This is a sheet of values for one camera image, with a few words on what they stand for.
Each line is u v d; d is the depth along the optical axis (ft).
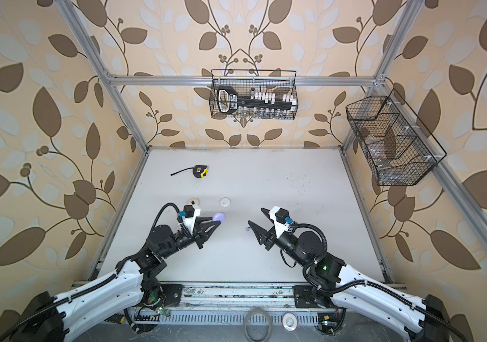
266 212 2.24
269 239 1.93
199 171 3.55
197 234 2.18
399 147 2.41
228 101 2.77
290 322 2.27
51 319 1.37
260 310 2.40
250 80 2.93
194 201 3.18
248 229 2.99
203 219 2.36
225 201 3.21
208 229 2.33
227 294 2.48
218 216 2.37
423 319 1.42
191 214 2.13
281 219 1.85
